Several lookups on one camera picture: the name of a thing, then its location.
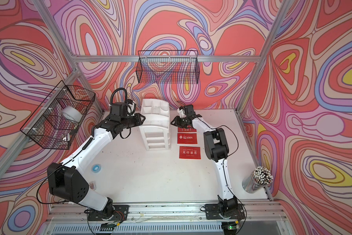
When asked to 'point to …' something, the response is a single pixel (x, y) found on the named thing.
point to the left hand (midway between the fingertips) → (146, 117)
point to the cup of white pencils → (255, 181)
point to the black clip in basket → (73, 131)
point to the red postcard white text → (189, 129)
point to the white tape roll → (72, 113)
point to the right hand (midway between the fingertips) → (173, 126)
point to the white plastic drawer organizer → (155, 129)
